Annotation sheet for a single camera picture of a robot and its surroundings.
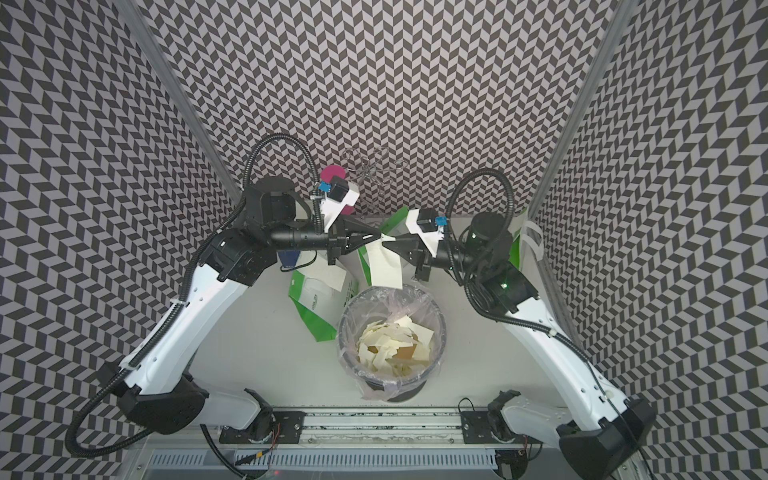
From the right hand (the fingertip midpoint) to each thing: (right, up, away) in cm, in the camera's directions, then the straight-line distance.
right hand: (386, 247), depth 57 cm
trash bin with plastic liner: (-4, -14, +12) cm, 19 cm away
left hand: (-2, +2, -1) cm, 3 cm away
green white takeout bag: (-18, -12, +17) cm, 27 cm away
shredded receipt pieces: (+2, -25, +15) cm, 29 cm away
